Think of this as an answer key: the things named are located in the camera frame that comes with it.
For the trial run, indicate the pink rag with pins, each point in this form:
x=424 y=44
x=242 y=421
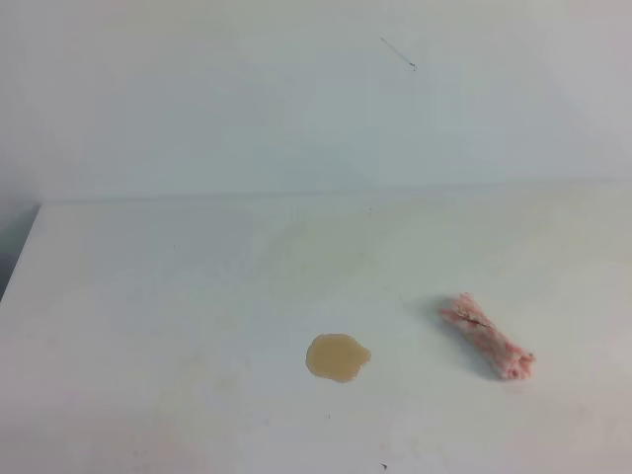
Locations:
x=508 y=360

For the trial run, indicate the brown coffee stain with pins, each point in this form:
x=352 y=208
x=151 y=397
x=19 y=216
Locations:
x=337 y=357

